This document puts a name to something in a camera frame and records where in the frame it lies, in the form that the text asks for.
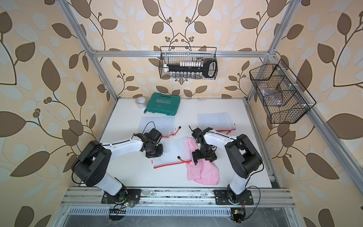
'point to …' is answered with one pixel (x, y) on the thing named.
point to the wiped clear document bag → (220, 121)
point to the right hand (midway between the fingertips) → (202, 162)
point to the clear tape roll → (141, 101)
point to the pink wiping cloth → (203, 171)
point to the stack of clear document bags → (165, 124)
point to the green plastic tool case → (162, 104)
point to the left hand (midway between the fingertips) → (160, 153)
